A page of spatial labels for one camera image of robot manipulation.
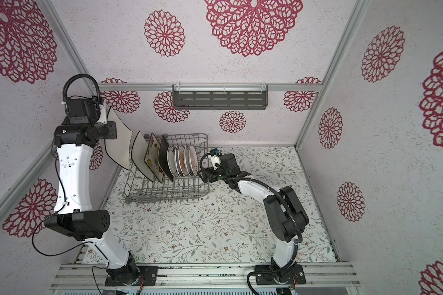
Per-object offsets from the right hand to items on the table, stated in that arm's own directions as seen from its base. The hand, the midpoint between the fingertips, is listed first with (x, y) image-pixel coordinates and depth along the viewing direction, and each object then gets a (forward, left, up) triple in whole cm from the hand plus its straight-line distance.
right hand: (203, 168), depth 89 cm
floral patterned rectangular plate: (+7, +28, 0) cm, 29 cm away
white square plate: (+7, +34, +3) cm, 34 cm away
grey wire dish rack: (-3, +37, -15) cm, 40 cm away
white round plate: (+10, +18, -5) cm, 21 cm away
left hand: (0, +37, +22) cm, 43 cm away
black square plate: (+8, +23, -3) cm, 24 cm away
